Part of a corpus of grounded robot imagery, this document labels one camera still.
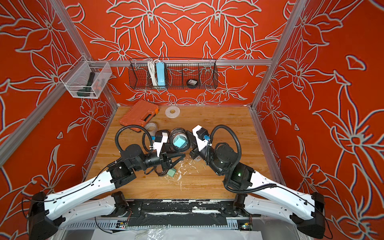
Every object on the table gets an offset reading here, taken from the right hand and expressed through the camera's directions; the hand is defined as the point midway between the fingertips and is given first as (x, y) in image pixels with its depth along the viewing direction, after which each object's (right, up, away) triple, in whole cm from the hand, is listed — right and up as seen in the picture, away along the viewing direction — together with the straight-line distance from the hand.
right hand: (184, 131), depth 57 cm
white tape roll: (-12, +11, +57) cm, 59 cm away
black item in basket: (+3, +28, +38) cm, 48 cm away
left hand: (-1, -8, +3) cm, 9 cm away
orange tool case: (-35, +8, +50) cm, 61 cm away
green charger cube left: (-9, -26, +27) cm, 38 cm away
